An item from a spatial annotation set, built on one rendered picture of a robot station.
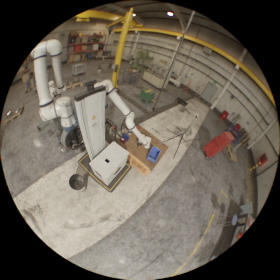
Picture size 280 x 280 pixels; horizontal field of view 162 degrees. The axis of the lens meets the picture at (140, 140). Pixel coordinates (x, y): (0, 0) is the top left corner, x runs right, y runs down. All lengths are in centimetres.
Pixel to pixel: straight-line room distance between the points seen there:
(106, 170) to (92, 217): 118
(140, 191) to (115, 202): 59
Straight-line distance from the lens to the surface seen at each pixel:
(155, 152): 219
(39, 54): 102
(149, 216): 233
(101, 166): 146
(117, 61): 494
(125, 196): 221
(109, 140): 274
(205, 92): 1091
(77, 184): 222
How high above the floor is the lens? 219
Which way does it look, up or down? 49 degrees down
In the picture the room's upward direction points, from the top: 22 degrees clockwise
